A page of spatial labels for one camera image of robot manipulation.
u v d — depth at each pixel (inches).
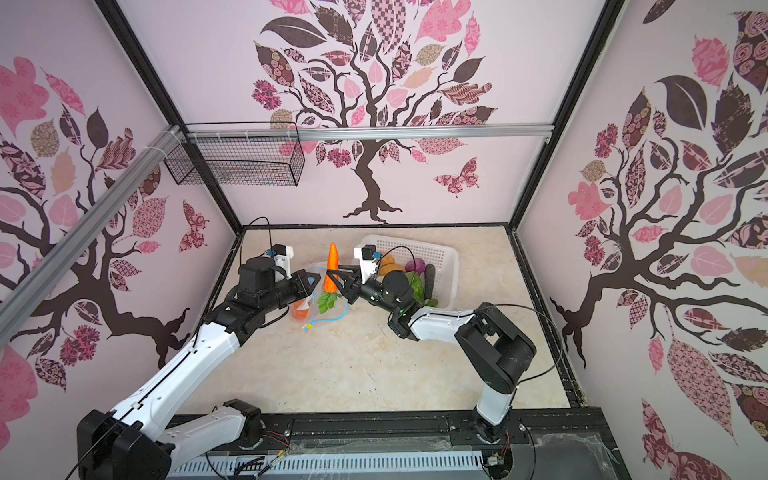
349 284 27.3
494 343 20.0
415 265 39.9
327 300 30.0
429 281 39.5
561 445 28.4
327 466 27.4
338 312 31.5
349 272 28.7
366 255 26.7
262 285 22.9
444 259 40.4
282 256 27.3
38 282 20.6
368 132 36.7
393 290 24.7
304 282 26.5
